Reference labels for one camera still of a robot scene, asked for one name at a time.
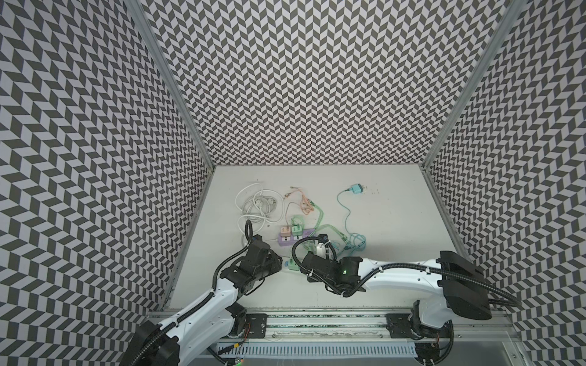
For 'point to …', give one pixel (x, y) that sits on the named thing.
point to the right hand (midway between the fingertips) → (312, 273)
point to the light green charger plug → (297, 230)
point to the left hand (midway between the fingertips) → (279, 261)
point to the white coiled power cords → (259, 206)
